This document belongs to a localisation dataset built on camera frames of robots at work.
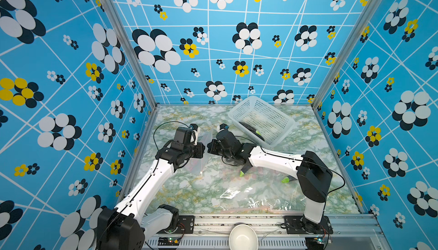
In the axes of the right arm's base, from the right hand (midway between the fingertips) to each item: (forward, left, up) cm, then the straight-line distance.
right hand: (207, 145), depth 82 cm
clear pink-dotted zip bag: (-16, -34, -17) cm, 41 cm away
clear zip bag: (-16, -11, -14) cm, 24 cm away
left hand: (-1, +1, +1) cm, 2 cm away
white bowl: (-36, -17, -15) cm, 42 cm away
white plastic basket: (+25, -39, -14) cm, 48 cm away
